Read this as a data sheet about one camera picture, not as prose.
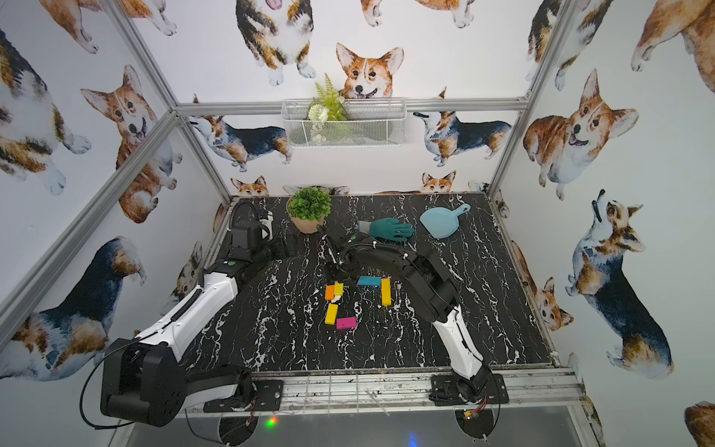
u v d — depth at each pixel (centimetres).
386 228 110
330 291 92
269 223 77
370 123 92
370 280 95
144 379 40
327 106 82
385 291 93
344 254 68
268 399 73
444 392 73
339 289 92
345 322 87
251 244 65
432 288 58
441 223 113
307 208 96
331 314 88
